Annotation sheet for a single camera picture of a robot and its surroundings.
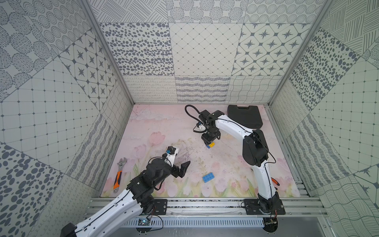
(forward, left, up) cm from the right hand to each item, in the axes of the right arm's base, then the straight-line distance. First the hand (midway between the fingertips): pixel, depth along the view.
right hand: (211, 141), depth 93 cm
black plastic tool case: (+23, -30, -2) cm, 38 cm away
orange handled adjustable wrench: (-14, +56, -4) cm, 58 cm away
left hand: (-17, +15, +10) cm, 25 cm away
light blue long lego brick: (-21, +2, -5) cm, 22 cm away
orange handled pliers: (-22, -36, -6) cm, 42 cm away
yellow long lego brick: (-2, 0, 0) cm, 2 cm away
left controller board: (-42, +35, -7) cm, 55 cm away
